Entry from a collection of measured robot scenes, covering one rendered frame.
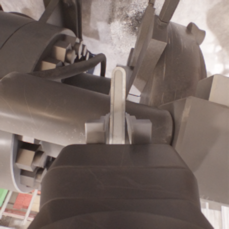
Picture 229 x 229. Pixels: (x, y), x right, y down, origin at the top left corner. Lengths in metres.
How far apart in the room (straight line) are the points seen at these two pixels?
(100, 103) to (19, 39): 0.33
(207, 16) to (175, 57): 0.69
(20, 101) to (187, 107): 0.17
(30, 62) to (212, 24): 0.87
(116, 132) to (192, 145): 0.08
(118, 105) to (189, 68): 0.21
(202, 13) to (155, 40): 0.71
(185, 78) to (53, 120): 0.24
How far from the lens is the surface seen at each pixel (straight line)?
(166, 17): 0.32
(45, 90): 0.20
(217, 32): 1.08
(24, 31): 0.51
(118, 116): 0.16
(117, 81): 0.16
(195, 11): 1.00
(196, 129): 0.19
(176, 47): 0.37
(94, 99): 0.19
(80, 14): 0.75
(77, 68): 0.36
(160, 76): 0.32
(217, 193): 0.22
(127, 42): 1.11
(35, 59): 0.43
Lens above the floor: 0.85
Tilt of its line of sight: 26 degrees down
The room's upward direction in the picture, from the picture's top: 167 degrees counter-clockwise
